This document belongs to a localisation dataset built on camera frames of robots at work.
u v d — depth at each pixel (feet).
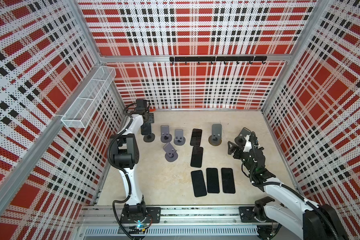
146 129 3.33
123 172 1.87
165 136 3.32
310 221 1.32
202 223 2.44
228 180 2.78
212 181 2.76
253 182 2.02
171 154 2.98
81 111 3.00
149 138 3.43
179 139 3.23
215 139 3.32
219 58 2.92
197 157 3.15
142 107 2.63
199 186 2.76
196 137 3.44
